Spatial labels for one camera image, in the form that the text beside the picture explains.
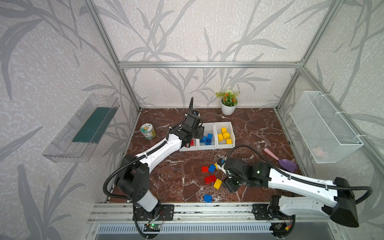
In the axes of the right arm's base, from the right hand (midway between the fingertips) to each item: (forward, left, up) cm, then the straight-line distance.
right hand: (225, 176), depth 75 cm
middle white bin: (+35, +6, -6) cm, 36 cm away
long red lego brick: (+26, +18, -9) cm, 33 cm away
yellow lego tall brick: (+28, 0, -7) cm, 29 cm away
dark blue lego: (+26, +12, -7) cm, 29 cm away
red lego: (+2, +7, -10) cm, 13 cm away
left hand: (+28, +12, +8) cm, 31 cm away
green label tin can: (+32, +49, -3) cm, 58 cm away
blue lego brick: (+30, +7, -7) cm, 31 cm away
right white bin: (+25, -6, -9) cm, 27 cm away
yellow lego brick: (+34, -3, -7) cm, 35 cm away
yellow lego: (+31, -5, -9) cm, 32 cm away
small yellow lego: (+3, +5, +9) cm, 10 cm away
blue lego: (+25, +8, -7) cm, 27 cm away
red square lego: (+7, +10, -9) cm, 16 cm away
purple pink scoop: (+11, -42, -13) cm, 45 cm away
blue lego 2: (-8, +9, -11) cm, 16 cm away
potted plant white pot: (+52, -7, +4) cm, 52 cm away
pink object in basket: (+8, -45, +10) cm, 47 cm away
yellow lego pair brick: (-1, +3, -8) cm, 8 cm away
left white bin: (+22, +17, -7) cm, 29 cm away
